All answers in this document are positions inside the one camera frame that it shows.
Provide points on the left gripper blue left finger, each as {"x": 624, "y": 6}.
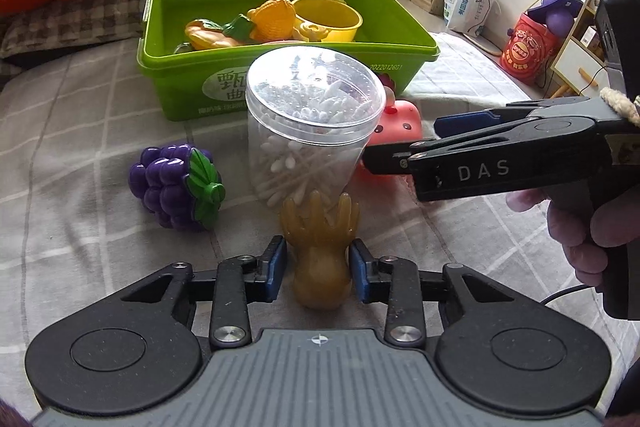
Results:
{"x": 242, "y": 280}

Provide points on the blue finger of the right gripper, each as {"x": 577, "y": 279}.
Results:
{"x": 389, "y": 159}
{"x": 451, "y": 125}

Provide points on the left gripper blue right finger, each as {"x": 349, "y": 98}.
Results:
{"x": 395, "y": 282}

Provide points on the pink pig squeeze toy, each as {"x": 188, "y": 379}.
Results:
{"x": 400, "y": 121}

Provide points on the amber rubber hand toy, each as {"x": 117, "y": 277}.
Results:
{"x": 321, "y": 279}

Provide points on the clear cotton swab jar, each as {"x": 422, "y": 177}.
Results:
{"x": 310, "y": 113}

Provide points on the purple toy grapes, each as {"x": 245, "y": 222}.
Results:
{"x": 179, "y": 184}

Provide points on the yellow toy pot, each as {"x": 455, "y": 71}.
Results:
{"x": 342, "y": 20}

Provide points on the yellow toy corn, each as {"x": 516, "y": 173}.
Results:
{"x": 273, "y": 20}

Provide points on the orange toy pumpkin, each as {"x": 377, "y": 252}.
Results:
{"x": 207, "y": 35}

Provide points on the green plastic storage bin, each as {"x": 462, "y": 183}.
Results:
{"x": 197, "y": 52}

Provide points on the person's right hand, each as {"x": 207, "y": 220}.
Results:
{"x": 584, "y": 242}

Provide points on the white wooden side cabinet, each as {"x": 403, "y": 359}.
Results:
{"x": 579, "y": 65}

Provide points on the red gift bucket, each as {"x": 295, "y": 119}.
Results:
{"x": 529, "y": 47}

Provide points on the white paper shopping bag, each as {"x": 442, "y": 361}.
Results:
{"x": 468, "y": 17}

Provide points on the grey grid blanket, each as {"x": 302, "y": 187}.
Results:
{"x": 72, "y": 233}

